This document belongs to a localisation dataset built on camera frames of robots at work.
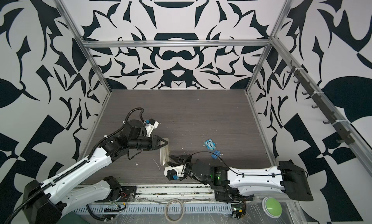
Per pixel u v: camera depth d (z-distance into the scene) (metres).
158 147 0.67
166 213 0.69
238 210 0.71
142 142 0.64
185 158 0.63
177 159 0.65
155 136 0.70
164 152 0.70
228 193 0.65
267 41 0.92
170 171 0.56
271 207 0.71
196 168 0.55
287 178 0.48
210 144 0.90
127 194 0.73
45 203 0.38
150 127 0.70
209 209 0.71
